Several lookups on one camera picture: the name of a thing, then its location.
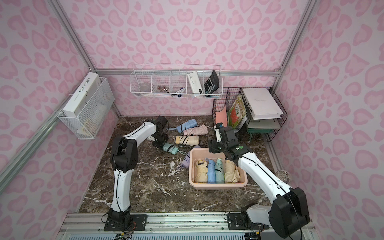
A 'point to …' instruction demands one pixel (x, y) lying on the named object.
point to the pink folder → (221, 117)
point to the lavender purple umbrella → (185, 163)
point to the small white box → (195, 82)
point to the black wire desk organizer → (258, 111)
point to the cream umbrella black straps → (188, 140)
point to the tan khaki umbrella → (231, 174)
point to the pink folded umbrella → (197, 131)
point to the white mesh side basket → (93, 115)
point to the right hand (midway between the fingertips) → (213, 141)
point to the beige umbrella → (202, 171)
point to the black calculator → (212, 84)
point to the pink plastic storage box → (203, 154)
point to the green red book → (237, 113)
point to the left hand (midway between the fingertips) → (167, 141)
